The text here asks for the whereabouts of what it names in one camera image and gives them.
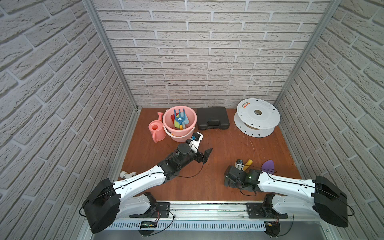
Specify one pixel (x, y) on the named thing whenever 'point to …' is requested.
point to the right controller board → (272, 228)
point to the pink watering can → (157, 129)
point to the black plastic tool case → (212, 117)
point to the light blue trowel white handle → (186, 121)
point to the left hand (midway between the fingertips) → (202, 139)
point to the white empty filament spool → (256, 117)
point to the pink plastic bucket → (182, 135)
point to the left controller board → (148, 224)
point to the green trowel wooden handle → (177, 124)
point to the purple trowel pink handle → (268, 166)
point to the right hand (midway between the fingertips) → (232, 181)
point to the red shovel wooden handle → (172, 118)
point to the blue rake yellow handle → (180, 119)
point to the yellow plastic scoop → (247, 164)
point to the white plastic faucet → (124, 175)
